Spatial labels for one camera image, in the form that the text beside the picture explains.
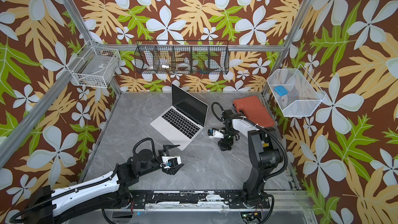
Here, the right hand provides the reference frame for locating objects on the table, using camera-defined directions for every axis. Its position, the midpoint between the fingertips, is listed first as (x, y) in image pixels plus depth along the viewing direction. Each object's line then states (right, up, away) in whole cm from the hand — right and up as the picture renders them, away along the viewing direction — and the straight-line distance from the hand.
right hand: (224, 140), depth 95 cm
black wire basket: (-26, +52, +2) cm, 59 cm away
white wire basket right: (+36, +29, -11) cm, 48 cm away
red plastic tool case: (+25, +18, +15) cm, 34 cm away
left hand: (-25, -1, -20) cm, 32 cm away
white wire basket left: (-75, +43, -8) cm, 87 cm away
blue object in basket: (+31, +30, -8) cm, 44 cm away
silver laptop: (-27, +10, +7) cm, 30 cm away
